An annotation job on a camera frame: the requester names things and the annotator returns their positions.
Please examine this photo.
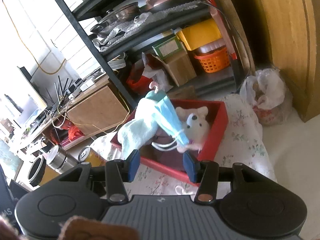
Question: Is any blue yellow drink can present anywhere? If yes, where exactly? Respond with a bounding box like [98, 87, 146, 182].
[78, 146, 106, 167]

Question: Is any yellow cardboard box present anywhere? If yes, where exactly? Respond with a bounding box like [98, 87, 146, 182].
[176, 18, 222, 51]

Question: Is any light blue fluffy towel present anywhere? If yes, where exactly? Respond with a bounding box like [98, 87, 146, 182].
[117, 98, 158, 159]

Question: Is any wooden tv cabinet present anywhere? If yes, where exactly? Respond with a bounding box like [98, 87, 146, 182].
[10, 75, 130, 153]

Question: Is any white bear plush toy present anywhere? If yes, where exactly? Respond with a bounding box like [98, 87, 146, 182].
[175, 106, 210, 153]

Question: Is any blue surgical face mask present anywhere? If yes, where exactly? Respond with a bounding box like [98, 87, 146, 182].
[146, 89, 189, 153]

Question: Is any green white small box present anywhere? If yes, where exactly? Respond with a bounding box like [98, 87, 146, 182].
[152, 36, 183, 60]

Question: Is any steel pan with lid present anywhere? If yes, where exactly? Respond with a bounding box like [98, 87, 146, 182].
[90, 2, 140, 35]

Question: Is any stainless steel thermos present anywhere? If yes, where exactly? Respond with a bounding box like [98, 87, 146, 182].
[46, 145, 78, 174]

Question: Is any brown cardboard box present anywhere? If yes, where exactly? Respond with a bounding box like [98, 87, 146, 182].
[146, 50, 197, 87]

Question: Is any orange plastic basket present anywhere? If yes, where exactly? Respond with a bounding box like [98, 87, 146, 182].
[194, 46, 231, 73]

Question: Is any black metal shelf rack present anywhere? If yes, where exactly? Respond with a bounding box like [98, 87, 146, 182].
[55, 0, 215, 109]

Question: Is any red white plastic bag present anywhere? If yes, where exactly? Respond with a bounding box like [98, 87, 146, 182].
[126, 53, 173, 96]

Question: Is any red cardboard box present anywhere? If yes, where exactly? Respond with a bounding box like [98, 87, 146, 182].
[110, 99, 230, 186]

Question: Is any yellow cable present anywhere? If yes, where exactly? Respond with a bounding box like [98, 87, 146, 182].
[0, 0, 126, 134]

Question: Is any clear plastic bag on floor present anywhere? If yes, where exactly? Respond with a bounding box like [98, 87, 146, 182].
[240, 68, 293, 126]

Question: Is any floral white tablecloth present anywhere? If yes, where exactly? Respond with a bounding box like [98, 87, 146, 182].
[89, 93, 278, 197]

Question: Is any wooden cupboard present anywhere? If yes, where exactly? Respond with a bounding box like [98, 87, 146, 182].
[220, 0, 320, 123]

